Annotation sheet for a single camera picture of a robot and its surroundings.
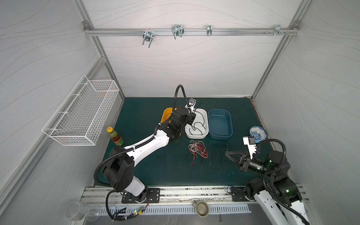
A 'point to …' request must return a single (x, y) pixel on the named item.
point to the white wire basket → (76, 120)
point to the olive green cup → (202, 208)
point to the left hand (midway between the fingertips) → (193, 106)
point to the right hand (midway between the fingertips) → (228, 150)
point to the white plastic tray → (197, 133)
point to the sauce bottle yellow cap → (116, 138)
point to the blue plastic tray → (220, 125)
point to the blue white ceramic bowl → (259, 133)
